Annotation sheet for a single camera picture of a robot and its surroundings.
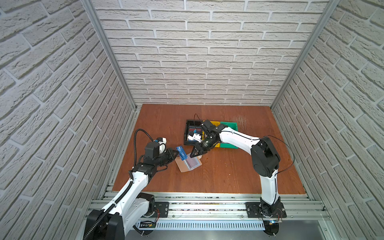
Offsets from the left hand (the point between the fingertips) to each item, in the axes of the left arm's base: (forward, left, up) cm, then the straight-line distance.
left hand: (179, 150), depth 81 cm
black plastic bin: (+7, -8, +6) cm, 12 cm away
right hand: (-2, -8, -2) cm, 8 cm away
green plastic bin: (+23, -37, -8) cm, 44 cm away
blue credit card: (-1, -1, -3) cm, 3 cm away
